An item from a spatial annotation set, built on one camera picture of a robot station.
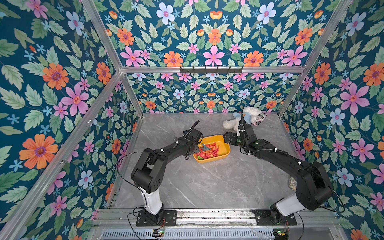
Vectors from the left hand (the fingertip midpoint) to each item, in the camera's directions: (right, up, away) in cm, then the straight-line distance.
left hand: (195, 148), depth 95 cm
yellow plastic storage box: (+19, 0, +3) cm, 19 cm away
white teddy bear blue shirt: (+39, +23, +12) cm, 47 cm away
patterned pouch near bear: (+49, +21, +17) cm, 55 cm away
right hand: (+21, +8, -7) cm, 24 cm away
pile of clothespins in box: (+8, -2, +2) cm, 9 cm away
